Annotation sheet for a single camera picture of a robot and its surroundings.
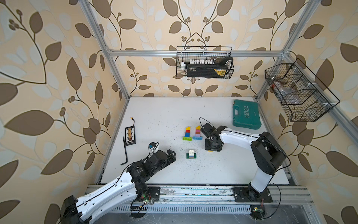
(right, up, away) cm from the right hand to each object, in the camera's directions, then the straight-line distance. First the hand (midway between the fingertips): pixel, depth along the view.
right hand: (209, 148), depth 91 cm
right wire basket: (+47, +32, -19) cm, 60 cm away
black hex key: (-55, -3, -2) cm, 55 cm away
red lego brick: (-14, +10, +7) cm, 19 cm away
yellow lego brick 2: (-14, +12, +9) cm, 21 cm away
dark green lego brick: (-10, -4, -5) cm, 12 cm away
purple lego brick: (-8, +8, +3) cm, 12 cm away
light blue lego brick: (-6, +6, +2) cm, 9 cm away
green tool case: (+29, +22, +11) cm, 38 cm away
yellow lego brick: (0, -2, -2) cm, 2 cm away
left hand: (-24, -1, -13) cm, 27 cm away
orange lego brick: (-7, +10, +5) cm, 13 cm away
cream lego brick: (-12, 0, -8) cm, 15 cm away
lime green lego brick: (-15, +6, +2) cm, 16 cm away
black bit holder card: (-55, +7, +5) cm, 55 cm away
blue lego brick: (-15, +8, +5) cm, 17 cm away
